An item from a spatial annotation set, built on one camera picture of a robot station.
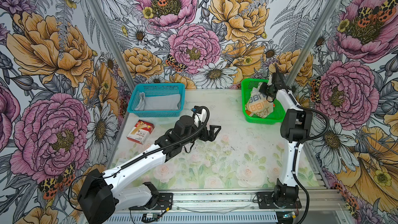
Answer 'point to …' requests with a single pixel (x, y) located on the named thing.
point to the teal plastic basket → (157, 89)
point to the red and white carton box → (139, 133)
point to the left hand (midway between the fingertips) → (212, 130)
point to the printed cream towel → (258, 103)
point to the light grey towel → (158, 102)
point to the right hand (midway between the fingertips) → (261, 90)
